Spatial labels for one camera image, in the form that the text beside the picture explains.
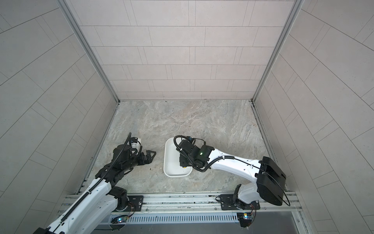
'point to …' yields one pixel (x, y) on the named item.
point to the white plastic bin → (172, 166)
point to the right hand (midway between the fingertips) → (181, 162)
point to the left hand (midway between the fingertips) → (153, 152)
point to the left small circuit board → (119, 219)
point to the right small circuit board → (245, 218)
